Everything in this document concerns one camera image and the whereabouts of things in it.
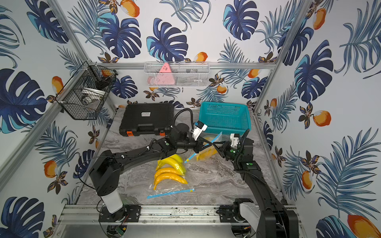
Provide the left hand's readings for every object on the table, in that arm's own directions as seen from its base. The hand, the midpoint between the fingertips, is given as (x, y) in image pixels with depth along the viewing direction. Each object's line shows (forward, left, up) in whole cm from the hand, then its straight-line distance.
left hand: (212, 142), depth 74 cm
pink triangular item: (+37, +30, +11) cm, 49 cm away
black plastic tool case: (+28, +44, -18) cm, 55 cm away
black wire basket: (+19, +68, +12) cm, 71 cm away
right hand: (+3, -1, -6) cm, 7 cm away
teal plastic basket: (+39, -16, -24) cm, 49 cm away
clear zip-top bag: (+9, -2, -10) cm, 14 cm away
